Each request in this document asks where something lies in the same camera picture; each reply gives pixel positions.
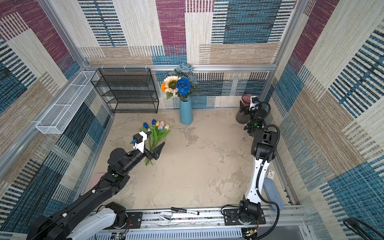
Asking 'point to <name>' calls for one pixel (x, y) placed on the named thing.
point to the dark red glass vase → (243, 116)
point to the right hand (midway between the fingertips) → (248, 99)
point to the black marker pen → (185, 210)
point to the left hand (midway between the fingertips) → (156, 135)
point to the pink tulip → (162, 122)
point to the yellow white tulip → (157, 124)
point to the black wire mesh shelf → (127, 90)
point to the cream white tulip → (166, 127)
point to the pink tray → (95, 179)
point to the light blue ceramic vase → (186, 112)
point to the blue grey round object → (273, 193)
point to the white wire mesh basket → (54, 122)
